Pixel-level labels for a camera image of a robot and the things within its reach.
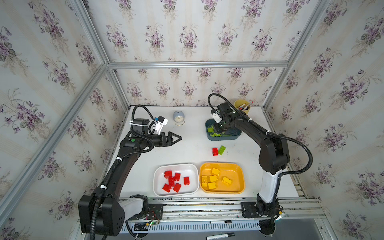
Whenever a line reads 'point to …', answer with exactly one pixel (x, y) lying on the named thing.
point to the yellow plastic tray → (221, 178)
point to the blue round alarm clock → (178, 117)
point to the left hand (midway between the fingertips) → (176, 137)
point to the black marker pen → (220, 236)
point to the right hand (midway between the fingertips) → (215, 129)
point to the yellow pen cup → (243, 105)
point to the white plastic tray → (189, 169)
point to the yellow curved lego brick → (204, 179)
